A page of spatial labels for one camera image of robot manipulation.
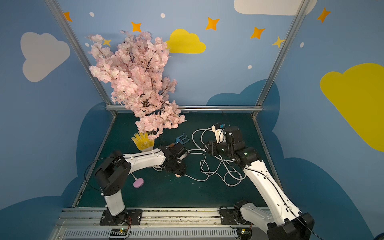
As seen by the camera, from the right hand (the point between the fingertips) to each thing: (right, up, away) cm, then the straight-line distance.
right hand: (209, 143), depth 75 cm
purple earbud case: (-39, -23, +7) cm, 46 cm away
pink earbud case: (-18, -21, +12) cm, 29 cm away
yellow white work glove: (-45, -2, +30) cm, 54 cm away
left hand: (-15, -18, +15) cm, 28 cm away
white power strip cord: (+3, -14, +13) cm, 19 cm away
